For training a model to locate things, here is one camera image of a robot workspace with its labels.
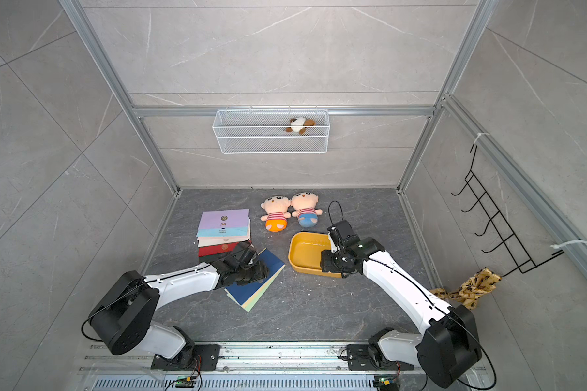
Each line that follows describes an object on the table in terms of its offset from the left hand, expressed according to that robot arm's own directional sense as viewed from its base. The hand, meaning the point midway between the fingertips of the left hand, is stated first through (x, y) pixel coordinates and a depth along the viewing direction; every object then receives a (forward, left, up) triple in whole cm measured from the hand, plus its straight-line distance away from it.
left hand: (266, 267), depth 90 cm
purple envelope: (+26, +16, -3) cm, 31 cm away
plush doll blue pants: (+28, -16, +4) cm, 32 cm away
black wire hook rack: (-9, -67, +28) cm, 73 cm away
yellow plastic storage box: (+6, -15, -1) cm, 16 cm away
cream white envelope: (+14, +26, -4) cm, 30 cm away
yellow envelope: (-10, +5, -4) cm, 12 cm away
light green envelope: (-13, +6, -4) cm, 15 cm away
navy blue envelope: (-8, +8, -3) cm, 12 cm away
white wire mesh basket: (+48, -2, +27) cm, 55 cm away
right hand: (-3, -22, +9) cm, 24 cm away
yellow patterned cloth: (-15, -63, +19) cm, 68 cm away
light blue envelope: (+19, +17, -4) cm, 26 cm away
